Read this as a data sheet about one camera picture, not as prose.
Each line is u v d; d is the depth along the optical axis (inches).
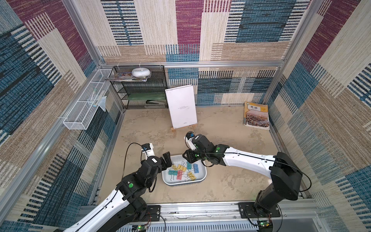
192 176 32.6
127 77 35.3
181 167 33.5
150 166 20.9
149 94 43.6
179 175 32.7
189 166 34.0
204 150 24.6
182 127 39.2
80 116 35.8
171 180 32.7
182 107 36.9
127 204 19.7
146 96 43.6
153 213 28.8
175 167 33.5
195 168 33.9
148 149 25.2
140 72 34.4
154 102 43.2
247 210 28.7
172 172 33.3
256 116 43.9
